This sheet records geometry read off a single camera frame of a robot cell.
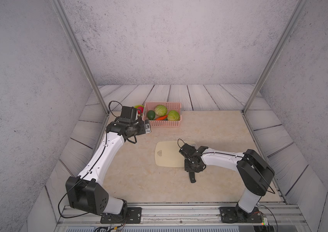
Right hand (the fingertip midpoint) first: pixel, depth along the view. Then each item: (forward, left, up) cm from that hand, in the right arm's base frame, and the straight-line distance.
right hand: (189, 169), depth 88 cm
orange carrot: (+40, +18, +2) cm, 44 cm away
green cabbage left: (+45, +19, +6) cm, 49 cm away
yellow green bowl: (+46, +38, +9) cm, 61 cm away
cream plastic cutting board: (+11, +13, -1) cm, 17 cm away
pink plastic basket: (+52, +12, +4) cm, 54 cm away
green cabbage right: (+38, +9, +8) cm, 40 cm away
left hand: (+14, +25, +23) cm, 37 cm away
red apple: (+44, +35, +7) cm, 57 cm away
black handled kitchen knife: (-5, -1, +1) cm, 5 cm away
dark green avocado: (+42, +27, +4) cm, 50 cm away
